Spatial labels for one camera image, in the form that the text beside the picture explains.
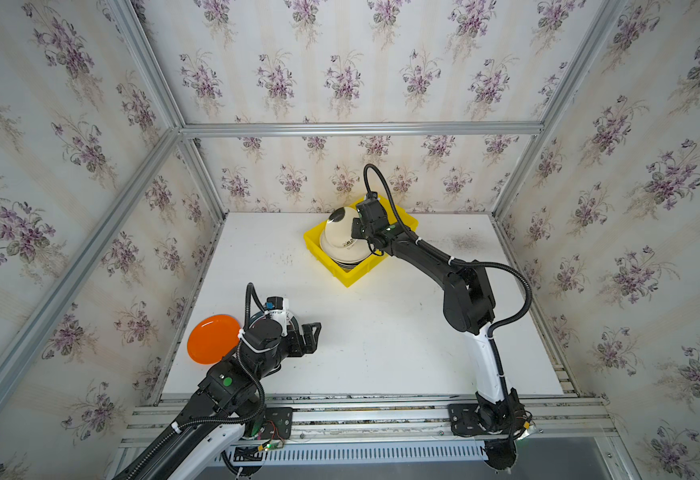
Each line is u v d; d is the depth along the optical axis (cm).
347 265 99
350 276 93
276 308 66
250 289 58
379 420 75
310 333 68
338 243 99
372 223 75
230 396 51
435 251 63
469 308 56
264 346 55
